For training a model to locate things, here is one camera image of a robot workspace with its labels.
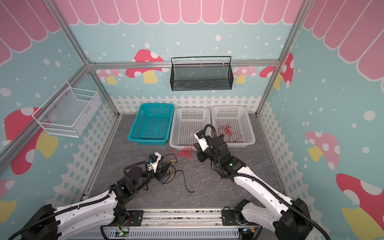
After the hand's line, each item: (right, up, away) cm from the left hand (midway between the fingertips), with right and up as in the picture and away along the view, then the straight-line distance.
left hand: (167, 162), depth 79 cm
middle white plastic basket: (+8, +23, +37) cm, 45 cm away
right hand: (+15, +10, -3) cm, 18 cm away
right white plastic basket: (+43, +23, +37) cm, 62 cm away
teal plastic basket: (-18, +21, +34) cm, 44 cm away
